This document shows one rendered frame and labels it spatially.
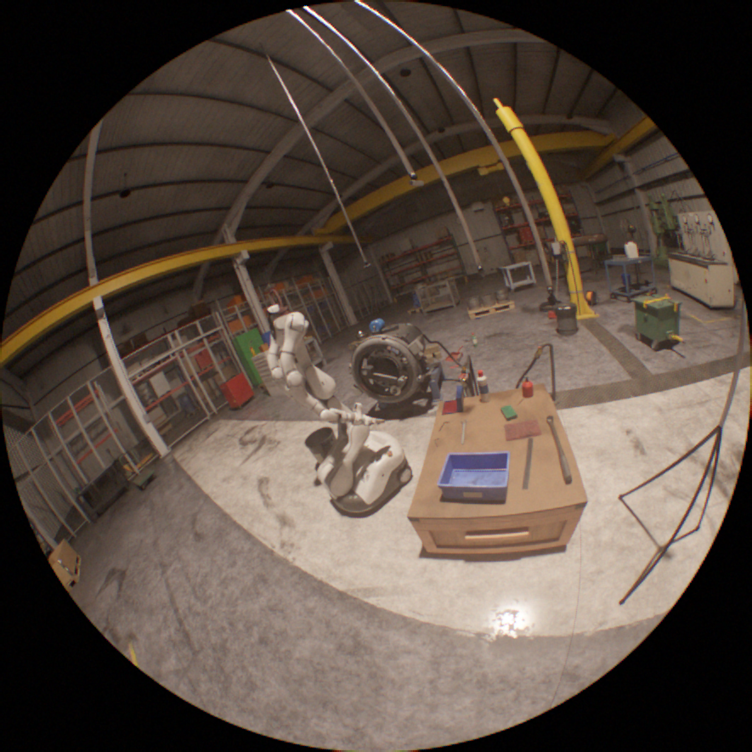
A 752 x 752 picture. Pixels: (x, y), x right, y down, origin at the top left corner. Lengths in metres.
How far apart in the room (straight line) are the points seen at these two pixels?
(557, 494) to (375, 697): 1.28
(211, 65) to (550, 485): 8.38
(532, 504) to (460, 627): 0.72
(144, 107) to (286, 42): 3.51
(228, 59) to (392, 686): 8.93
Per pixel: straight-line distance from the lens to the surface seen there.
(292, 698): 1.73
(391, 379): 2.39
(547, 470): 1.21
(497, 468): 1.21
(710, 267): 5.80
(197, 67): 7.59
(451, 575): 1.48
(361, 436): 1.68
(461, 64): 10.60
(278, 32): 7.72
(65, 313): 9.20
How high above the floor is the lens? 1.39
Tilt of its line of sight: 19 degrees down
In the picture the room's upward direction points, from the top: 23 degrees counter-clockwise
